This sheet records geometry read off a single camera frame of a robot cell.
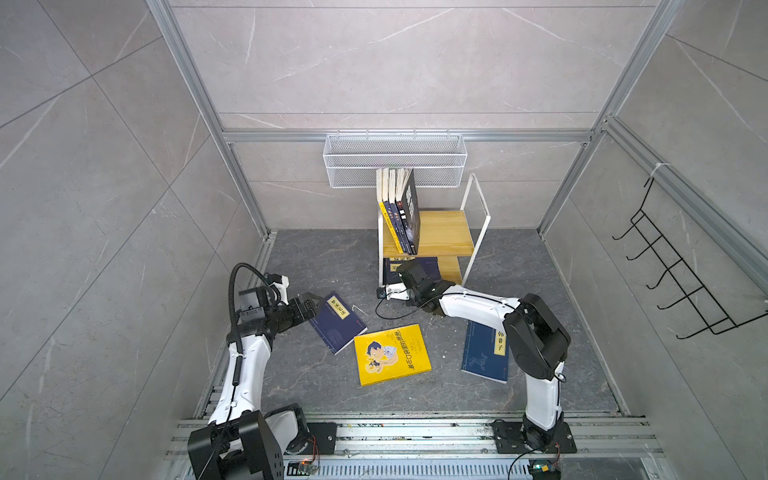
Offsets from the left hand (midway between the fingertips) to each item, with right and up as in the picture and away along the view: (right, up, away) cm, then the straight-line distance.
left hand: (308, 299), depth 83 cm
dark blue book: (+6, -9, +11) cm, 15 cm away
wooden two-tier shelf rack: (+43, +18, +9) cm, 48 cm away
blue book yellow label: (+52, -16, +3) cm, 54 cm away
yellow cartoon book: (+24, -17, +3) cm, 29 cm away
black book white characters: (+28, +25, -3) cm, 38 cm away
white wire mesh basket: (+40, +45, +17) cm, 63 cm away
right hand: (+30, +7, +13) cm, 33 cm away
